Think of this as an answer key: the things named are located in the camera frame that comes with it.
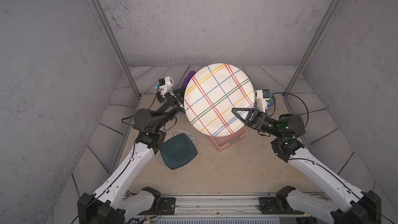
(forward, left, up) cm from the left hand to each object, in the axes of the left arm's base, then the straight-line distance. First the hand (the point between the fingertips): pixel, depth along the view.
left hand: (198, 92), depth 51 cm
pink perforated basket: (+6, -11, -45) cm, 47 cm away
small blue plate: (+39, -51, -46) cm, 79 cm away
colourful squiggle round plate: (+15, +20, -51) cm, 57 cm away
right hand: (-4, -12, -7) cm, 14 cm away
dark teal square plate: (+4, +13, -51) cm, 53 cm away
